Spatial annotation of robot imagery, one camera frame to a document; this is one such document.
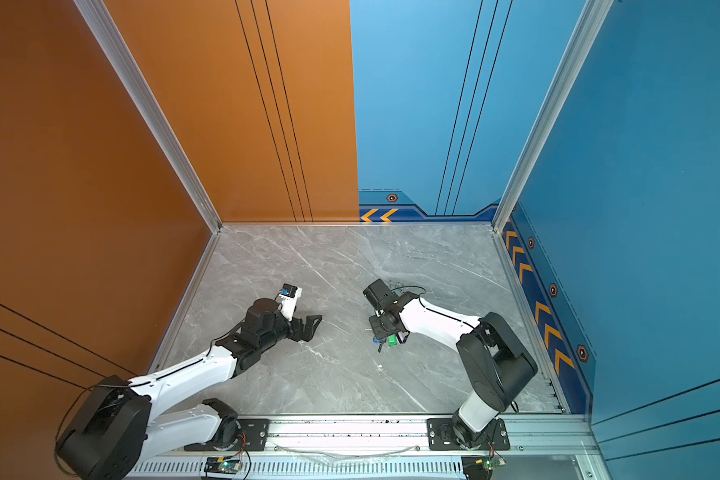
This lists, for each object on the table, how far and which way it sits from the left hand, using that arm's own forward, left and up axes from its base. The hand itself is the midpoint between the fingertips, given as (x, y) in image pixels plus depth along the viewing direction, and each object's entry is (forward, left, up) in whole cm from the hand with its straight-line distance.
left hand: (310, 310), depth 86 cm
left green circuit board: (-36, +18, -10) cm, 41 cm away
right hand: (-2, -21, -6) cm, 22 cm away
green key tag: (-5, -24, -8) cm, 26 cm away
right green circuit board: (-35, -46, -9) cm, 59 cm away
